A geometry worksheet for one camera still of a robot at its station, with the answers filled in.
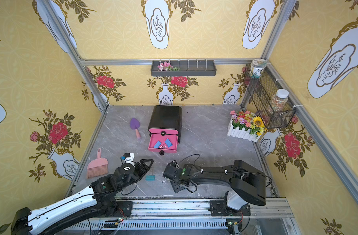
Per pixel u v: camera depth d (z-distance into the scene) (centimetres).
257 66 85
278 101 65
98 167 88
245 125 88
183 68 92
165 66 88
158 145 90
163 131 87
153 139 92
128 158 72
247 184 42
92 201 53
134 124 110
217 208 73
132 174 58
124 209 74
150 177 85
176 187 72
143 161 70
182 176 58
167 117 92
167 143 90
